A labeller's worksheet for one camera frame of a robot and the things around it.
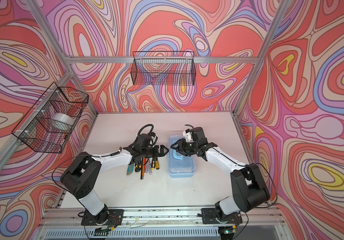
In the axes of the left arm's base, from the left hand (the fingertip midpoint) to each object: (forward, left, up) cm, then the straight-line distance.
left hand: (166, 150), depth 90 cm
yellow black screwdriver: (-6, +6, -7) cm, 11 cm away
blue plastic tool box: (-10, -8, +1) cm, 13 cm away
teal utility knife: (-9, +22, -6) cm, 25 cm away
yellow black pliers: (-8, +17, -6) cm, 20 cm away
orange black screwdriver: (-7, +14, -7) cm, 18 cm away
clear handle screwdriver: (-7, +11, -7) cm, 14 cm away
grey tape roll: (+1, +49, +26) cm, 55 cm away
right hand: (-3, -4, +5) cm, 7 cm away
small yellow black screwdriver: (-6, +8, -6) cm, 12 cm away
